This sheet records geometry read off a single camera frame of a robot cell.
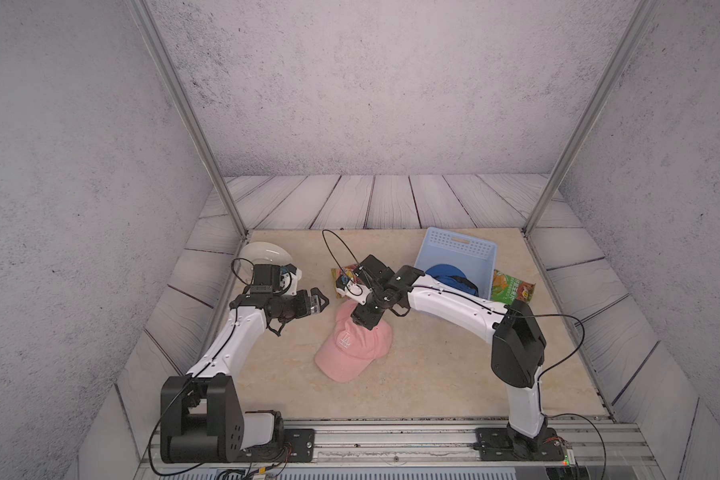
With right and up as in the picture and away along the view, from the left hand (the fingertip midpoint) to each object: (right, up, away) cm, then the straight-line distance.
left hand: (319, 303), depth 85 cm
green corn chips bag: (+59, +2, +14) cm, 61 cm away
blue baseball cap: (+43, +6, +18) cm, 47 cm away
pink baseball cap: (+9, -12, -1) cm, 15 cm away
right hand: (+12, -2, -1) cm, 12 cm away
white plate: (-19, +14, +9) cm, 25 cm away
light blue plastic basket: (+53, +13, +26) cm, 61 cm away
